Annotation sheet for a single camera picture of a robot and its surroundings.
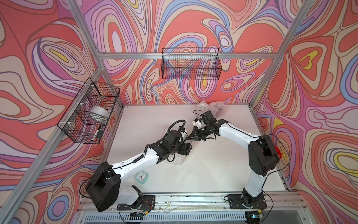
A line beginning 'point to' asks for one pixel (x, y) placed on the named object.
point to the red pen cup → (279, 152)
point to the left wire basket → (83, 119)
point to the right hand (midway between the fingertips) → (189, 141)
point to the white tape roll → (99, 114)
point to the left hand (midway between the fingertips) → (189, 146)
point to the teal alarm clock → (142, 177)
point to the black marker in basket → (96, 133)
